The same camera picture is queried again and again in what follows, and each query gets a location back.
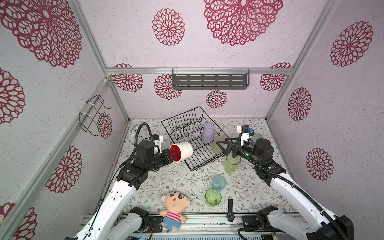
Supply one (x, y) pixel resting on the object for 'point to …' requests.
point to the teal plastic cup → (218, 182)
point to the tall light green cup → (231, 163)
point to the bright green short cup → (213, 197)
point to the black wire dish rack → (196, 127)
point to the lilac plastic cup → (208, 135)
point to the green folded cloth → (256, 136)
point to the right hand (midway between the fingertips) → (222, 139)
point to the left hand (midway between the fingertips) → (176, 155)
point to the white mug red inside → (184, 150)
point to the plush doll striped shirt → (176, 203)
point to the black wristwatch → (230, 215)
